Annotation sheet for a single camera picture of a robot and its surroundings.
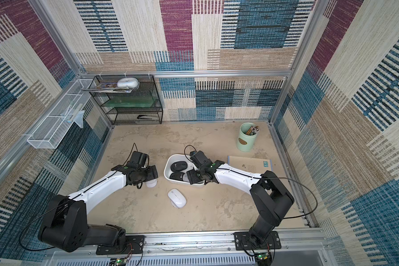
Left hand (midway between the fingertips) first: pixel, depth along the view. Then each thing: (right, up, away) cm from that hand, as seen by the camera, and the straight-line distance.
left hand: (151, 174), depth 90 cm
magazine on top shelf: (-23, +47, +2) cm, 53 cm away
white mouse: (+1, -5, -2) cm, 5 cm away
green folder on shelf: (-17, +42, +15) cm, 48 cm away
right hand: (+23, +1, -2) cm, 23 cm away
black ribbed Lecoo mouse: (+14, -1, +2) cm, 14 cm away
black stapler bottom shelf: (-10, +33, +20) cm, 40 cm away
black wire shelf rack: (-30, +35, +26) cm, 53 cm away
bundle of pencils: (+55, +24, +3) cm, 60 cm away
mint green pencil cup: (+53, +20, +5) cm, 56 cm away
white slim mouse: (+14, -11, -5) cm, 19 cm away
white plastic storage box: (+10, +8, +6) cm, 14 cm away
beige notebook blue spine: (+57, +3, +8) cm, 58 cm away
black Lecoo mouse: (+14, +3, +7) cm, 16 cm away
